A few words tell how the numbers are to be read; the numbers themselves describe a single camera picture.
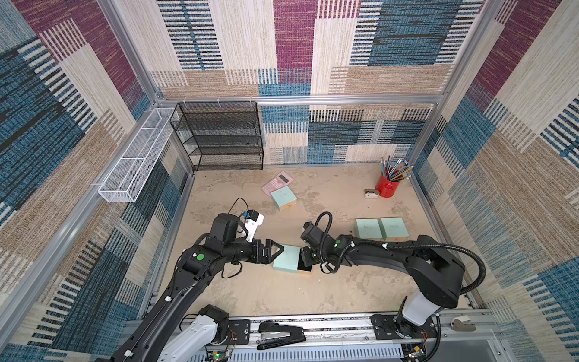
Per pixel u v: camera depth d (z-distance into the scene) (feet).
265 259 2.01
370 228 3.08
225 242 1.80
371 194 3.51
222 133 3.55
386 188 3.40
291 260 2.81
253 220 2.13
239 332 2.40
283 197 3.45
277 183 3.66
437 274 1.48
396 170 3.40
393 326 2.40
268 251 2.02
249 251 2.02
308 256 2.50
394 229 3.08
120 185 2.29
